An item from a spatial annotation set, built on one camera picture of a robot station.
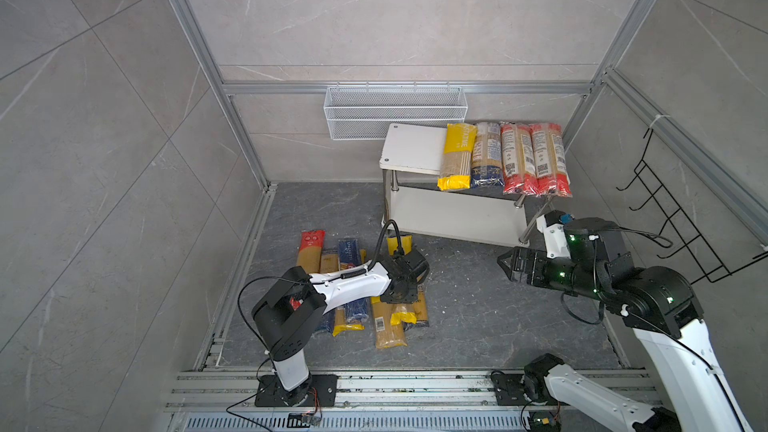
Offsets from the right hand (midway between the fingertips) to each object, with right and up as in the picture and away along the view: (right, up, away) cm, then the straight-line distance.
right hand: (513, 259), depth 63 cm
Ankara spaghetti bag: (-18, -18, +22) cm, 33 cm away
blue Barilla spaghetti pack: (-39, -6, +28) cm, 48 cm away
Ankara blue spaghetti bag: (-44, -21, +18) cm, 52 cm away
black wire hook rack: (+41, 0, -1) cm, 41 cm away
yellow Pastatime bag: (-23, -18, +17) cm, 34 cm away
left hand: (-21, -14, +24) cm, 35 cm away
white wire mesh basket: (-39, +44, +38) cm, 70 cm away
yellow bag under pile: (-27, -24, +17) cm, 40 cm away
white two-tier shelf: (-21, +23, +15) cm, 35 cm away
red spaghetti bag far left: (-54, -3, +35) cm, 64 cm away
